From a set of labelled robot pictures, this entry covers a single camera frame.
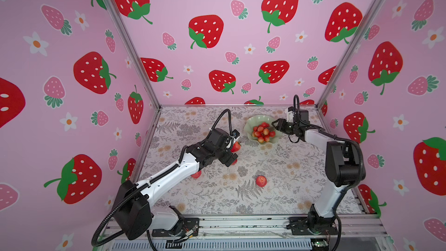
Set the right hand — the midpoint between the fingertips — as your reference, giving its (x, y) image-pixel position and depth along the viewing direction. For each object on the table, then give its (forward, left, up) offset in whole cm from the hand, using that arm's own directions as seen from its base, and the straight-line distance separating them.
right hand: (275, 123), depth 98 cm
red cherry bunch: (-4, +6, -5) cm, 9 cm away
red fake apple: (-33, +39, -7) cm, 52 cm away
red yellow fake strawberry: (-22, +21, -11) cm, 32 cm away
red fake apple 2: (-32, +7, -7) cm, 33 cm away
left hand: (-23, +24, +6) cm, 33 cm away
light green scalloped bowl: (+7, +10, -7) cm, 14 cm away
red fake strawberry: (-14, +21, -7) cm, 26 cm away
